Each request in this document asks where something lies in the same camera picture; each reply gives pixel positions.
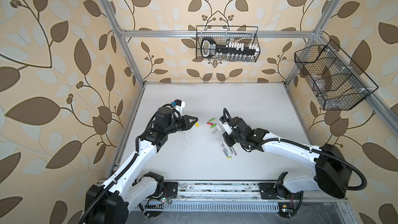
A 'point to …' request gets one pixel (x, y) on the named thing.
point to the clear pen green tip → (226, 150)
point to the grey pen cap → (214, 131)
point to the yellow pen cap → (197, 124)
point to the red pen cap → (210, 123)
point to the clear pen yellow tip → (222, 149)
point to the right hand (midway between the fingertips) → (224, 134)
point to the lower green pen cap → (213, 125)
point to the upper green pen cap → (211, 120)
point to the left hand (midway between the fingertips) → (194, 118)
